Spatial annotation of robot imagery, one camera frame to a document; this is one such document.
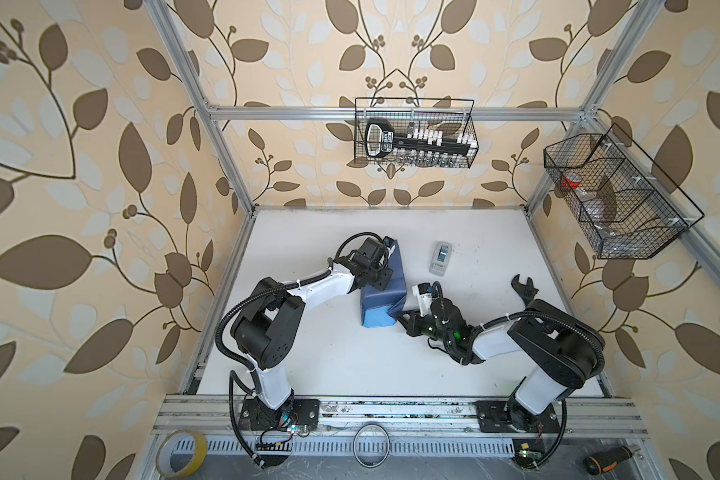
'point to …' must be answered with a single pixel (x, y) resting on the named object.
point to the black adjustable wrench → (527, 292)
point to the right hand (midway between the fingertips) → (396, 318)
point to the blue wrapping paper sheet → (380, 307)
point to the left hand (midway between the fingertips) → (387, 270)
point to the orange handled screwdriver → (607, 460)
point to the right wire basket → (622, 205)
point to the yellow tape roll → (181, 453)
